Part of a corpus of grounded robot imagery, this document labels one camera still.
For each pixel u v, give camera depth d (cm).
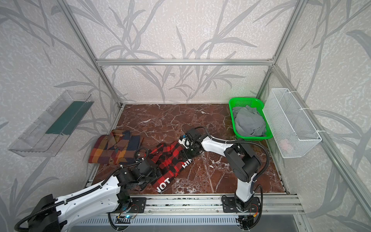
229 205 73
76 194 46
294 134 61
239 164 48
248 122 104
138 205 72
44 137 63
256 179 52
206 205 75
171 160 85
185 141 82
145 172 63
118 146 92
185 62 99
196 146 68
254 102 113
